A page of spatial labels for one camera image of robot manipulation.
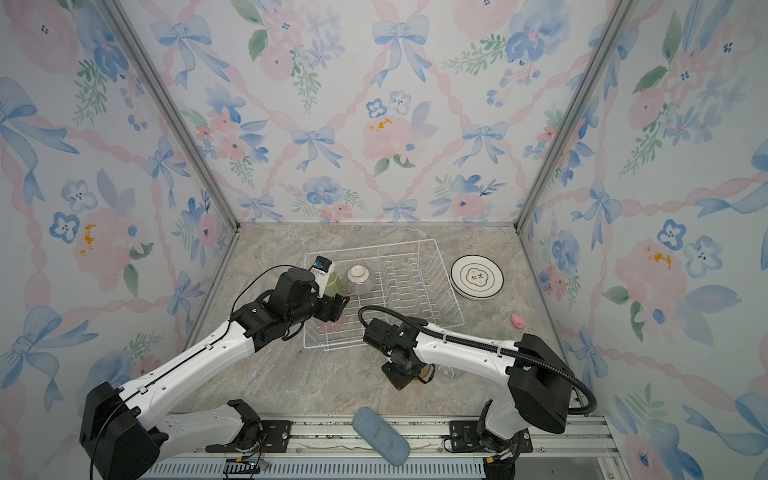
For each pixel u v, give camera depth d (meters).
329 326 0.89
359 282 0.97
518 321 0.93
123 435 0.38
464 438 0.73
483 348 0.47
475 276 1.01
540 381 0.42
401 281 1.04
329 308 0.70
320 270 0.68
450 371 0.50
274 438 0.74
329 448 0.73
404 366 0.66
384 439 0.71
